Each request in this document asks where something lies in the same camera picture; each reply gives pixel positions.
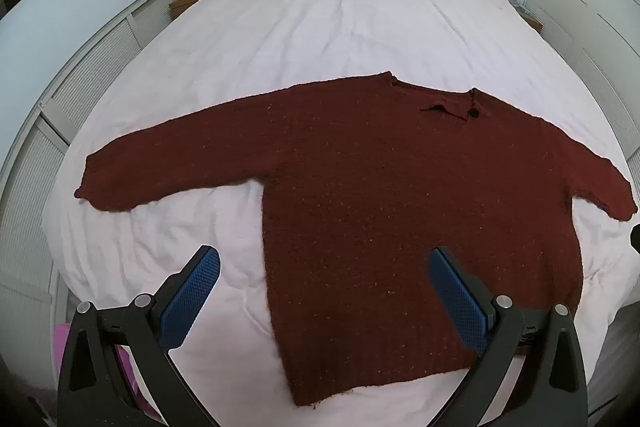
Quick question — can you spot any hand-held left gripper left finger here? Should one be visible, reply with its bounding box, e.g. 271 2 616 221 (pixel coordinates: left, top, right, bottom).
56 245 236 427

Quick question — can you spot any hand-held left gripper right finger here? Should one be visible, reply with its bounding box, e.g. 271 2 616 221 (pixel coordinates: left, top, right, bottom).
427 247 589 427

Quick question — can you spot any dark red knit sweater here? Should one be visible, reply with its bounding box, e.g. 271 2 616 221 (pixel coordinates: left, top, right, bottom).
74 71 637 408

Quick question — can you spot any white louvered wardrobe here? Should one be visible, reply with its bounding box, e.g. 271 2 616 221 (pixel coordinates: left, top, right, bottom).
0 0 193 358

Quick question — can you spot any wooden nightstand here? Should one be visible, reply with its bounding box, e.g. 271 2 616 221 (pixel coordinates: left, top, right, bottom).
169 0 221 20
512 0 545 32

